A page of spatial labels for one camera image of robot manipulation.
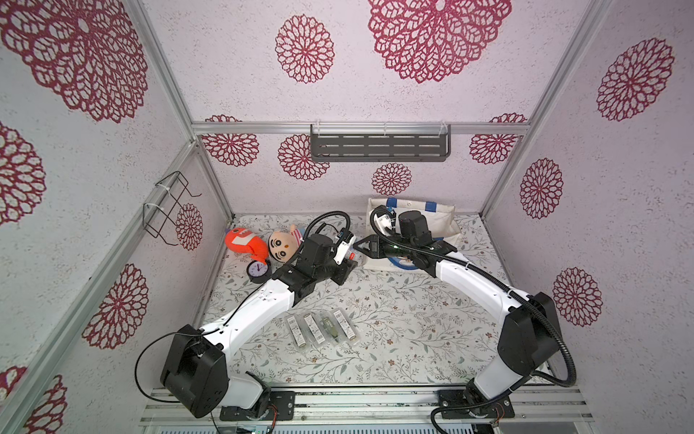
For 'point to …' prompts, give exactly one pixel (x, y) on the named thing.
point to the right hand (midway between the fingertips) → (354, 243)
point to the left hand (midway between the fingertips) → (349, 261)
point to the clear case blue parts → (351, 254)
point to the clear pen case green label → (331, 326)
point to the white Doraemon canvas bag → (441, 218)
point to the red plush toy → (241, 240)
